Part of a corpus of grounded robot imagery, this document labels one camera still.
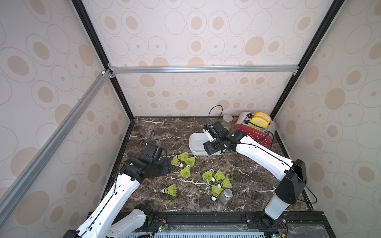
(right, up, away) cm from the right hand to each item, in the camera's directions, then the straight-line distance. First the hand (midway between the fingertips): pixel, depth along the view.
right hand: (207, 148), depth 81 cm
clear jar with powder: (+15, +15, +18) cm, 29 cm away
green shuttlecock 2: (+7, -16, +4) cm, 18 cm away
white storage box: (-6, +2, +22) cm, 23 cm away
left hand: (-18, -8, -9) cm, 22 cm away
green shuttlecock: (+1, -18, +7) cm, 19 cm away
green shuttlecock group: (-18, -9, +9) cm, 23 cm away
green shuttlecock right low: (+11, -20, +1) cm, 23 cm away
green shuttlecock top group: (-15, -7, +11) cm, 20 cm away
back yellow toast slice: (+36, +19, +10) cm, 42 cm away
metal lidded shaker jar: (+8, -22, -10) cm, 26 cm away
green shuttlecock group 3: (-13, -16, +8) cm, 22 cm away
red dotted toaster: (+32, +7, +6) cm, 34 cm away
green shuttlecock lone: (-20, -22, -2) cm, 30 cm away
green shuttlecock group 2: (-9, -10, +11) cm, 17 cm away
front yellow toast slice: (+31, +15, +6) cm, 35 cm away
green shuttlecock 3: (+5, -23, -2) cm, 23 cm away
